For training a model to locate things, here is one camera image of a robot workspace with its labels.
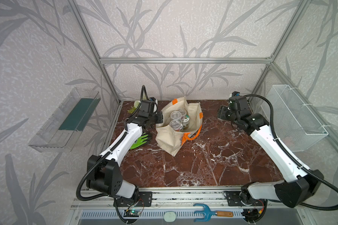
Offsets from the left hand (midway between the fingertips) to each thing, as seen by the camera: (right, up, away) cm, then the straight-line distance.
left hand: (161, 115), depth 84 cm
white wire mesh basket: (+64, -4, -21) cm, 68 cm away
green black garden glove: (-16, -18, +10) cm, 26 cm away
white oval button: (+6, -49, -17) cm, 52 cm away
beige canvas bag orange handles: (+6, -16, -1) cm, 17 cm away
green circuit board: (-14, -50, -14) cm, 53 cm away
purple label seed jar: (+14, +2, +10) cm, 17 cm away
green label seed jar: (+9, 0, 0) cm, 9 cm away
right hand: (+34, +4, -7) cm, 35 cm away
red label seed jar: (+9, -6, -4) cm, 11 cm away
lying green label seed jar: (+15, -5, +13) cm, 20 cm away
